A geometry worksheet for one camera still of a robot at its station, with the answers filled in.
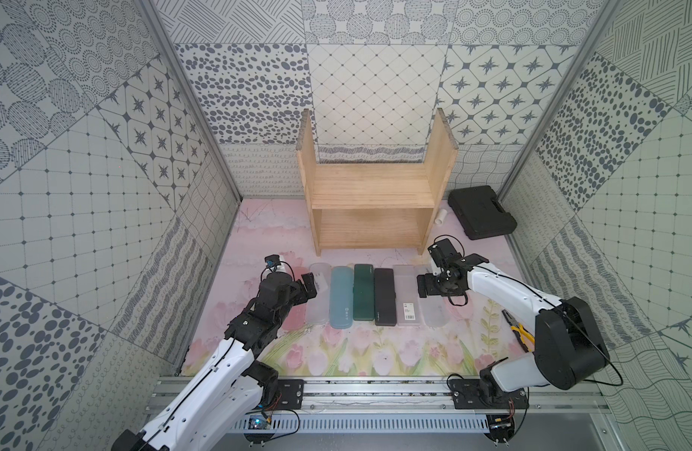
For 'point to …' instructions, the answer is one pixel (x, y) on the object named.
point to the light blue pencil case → (341, 297)
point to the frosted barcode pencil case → (408, 303)
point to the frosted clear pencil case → (434, 309)
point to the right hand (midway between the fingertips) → (435, 292)
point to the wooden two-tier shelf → (373, 205)
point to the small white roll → (441, 217)
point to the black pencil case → (385, 297)
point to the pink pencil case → (296, 318)
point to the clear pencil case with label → (318, 306)
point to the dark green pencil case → (363, 292)
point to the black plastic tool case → (479, 212)
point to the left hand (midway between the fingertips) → (298, 274)
